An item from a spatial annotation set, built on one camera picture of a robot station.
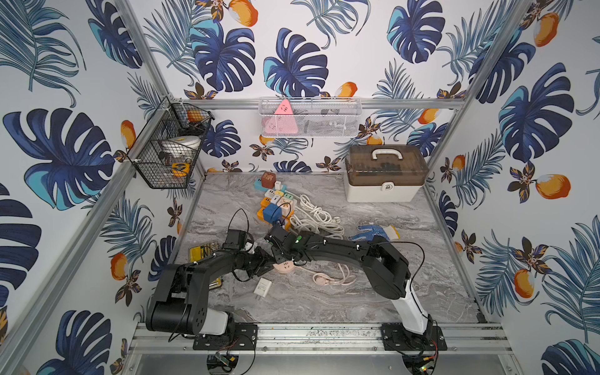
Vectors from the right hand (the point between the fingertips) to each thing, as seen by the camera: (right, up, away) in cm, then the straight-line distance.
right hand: (279, 251), depth 90 cm
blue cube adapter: (-5, +14, +6) cm, 17 cm away
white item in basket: (-32, +38, -10) cm, 51 cm away
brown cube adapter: (-7, +29, +16) cm, 34 cm away
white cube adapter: (+2, +17, +8) cm, 19 cm away
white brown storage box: (+42, +30, +3) cm, 52 cm away
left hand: (-2, -3, -3) cm, 4 cm away
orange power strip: (-9, +14, +10) cm, 20 cm away
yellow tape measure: (-34, +30, -8) cm, 46 cm away
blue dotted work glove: (+40, +6, +10) cm, 42 cm away
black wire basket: (-43, +53, +5) cm, 68 cm away
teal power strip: (-12, +26, +23) cm, 37 cm away
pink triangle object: (+1, +50, 0) cm, 50 cm away
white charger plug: (-5, -11, -7) cm, 15 cm away
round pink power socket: (+2, -5, -3) cm, 6 cm away
